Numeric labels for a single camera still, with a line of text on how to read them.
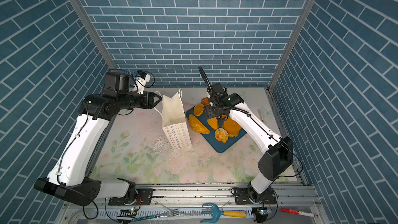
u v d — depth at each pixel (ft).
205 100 3.55
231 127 2.98
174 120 3.17
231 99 1.81
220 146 2.99
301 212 2.27
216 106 1.86
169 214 2.24
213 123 3.17
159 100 2.15
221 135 2.88
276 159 1.54
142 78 1.93
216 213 2.23
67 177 1.22
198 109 3.34
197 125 2.95
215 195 2.48
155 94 2.03
